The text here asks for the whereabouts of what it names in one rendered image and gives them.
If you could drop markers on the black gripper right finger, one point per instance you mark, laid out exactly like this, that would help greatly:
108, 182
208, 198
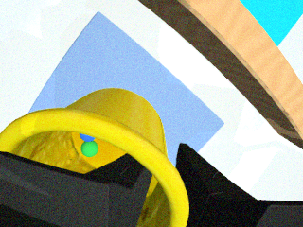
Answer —
215, 201

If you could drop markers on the yellow cup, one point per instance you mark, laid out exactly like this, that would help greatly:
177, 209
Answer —
121, 121

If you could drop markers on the green marble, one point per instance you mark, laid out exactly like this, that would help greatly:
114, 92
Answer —
89, 148

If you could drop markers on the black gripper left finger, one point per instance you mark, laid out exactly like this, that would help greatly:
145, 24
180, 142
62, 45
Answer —
110, 196

